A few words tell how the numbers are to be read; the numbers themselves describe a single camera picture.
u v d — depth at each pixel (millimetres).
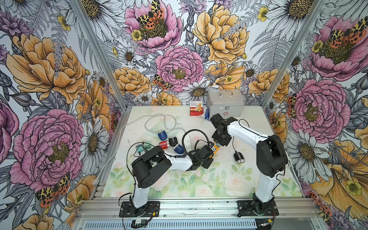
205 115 1116
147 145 985
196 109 1156
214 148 938
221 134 794
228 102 1070
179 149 942
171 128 1090
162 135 994
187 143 967
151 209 742
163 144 967
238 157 894
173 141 967
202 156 719
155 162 543
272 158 502
